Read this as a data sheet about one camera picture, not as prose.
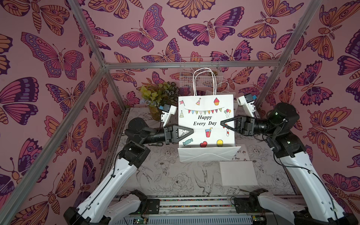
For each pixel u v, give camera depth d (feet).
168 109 1.64
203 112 1.69
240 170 2.78
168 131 1.55
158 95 3.22
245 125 1.59
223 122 1.67
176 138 1.62
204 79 3.48
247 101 1.59
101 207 1.27
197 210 2.39
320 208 1.20
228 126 1.68
